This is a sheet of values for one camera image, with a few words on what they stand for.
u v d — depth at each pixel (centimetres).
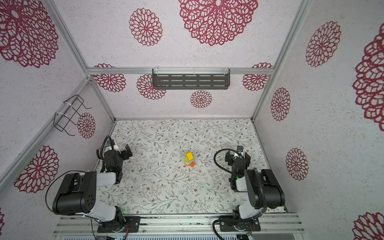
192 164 90
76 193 49
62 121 73
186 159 86
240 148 78
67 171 48
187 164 90
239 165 70
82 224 75
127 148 85
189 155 85
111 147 77
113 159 71
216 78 94
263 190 43
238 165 70
